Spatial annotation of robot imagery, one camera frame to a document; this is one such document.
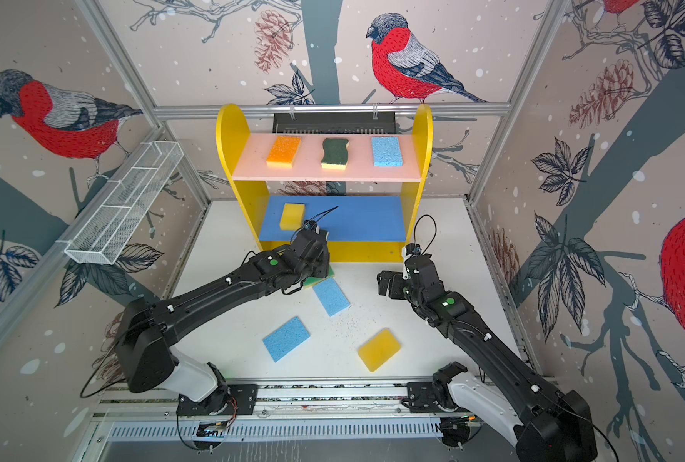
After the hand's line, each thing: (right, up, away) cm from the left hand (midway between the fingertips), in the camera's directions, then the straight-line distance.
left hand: (322, 258), depth 80 cm
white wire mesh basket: (-56, +13, -4) cm, 57 cm away
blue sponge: (+2, -14, +12) cm, 18 cm away
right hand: (+19, -7, 0) cm, 20 cm away
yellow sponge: (-11, +12, +14) cm, 22 cm away
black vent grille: (+3, +46, +20) cm, 50 cm away
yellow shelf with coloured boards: (+14, +25, +43) cm, 51 cm away
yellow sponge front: (+17, -28, +3) cm, 33 cm away
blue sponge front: (-11, -24, +3) cm, 27 cm away
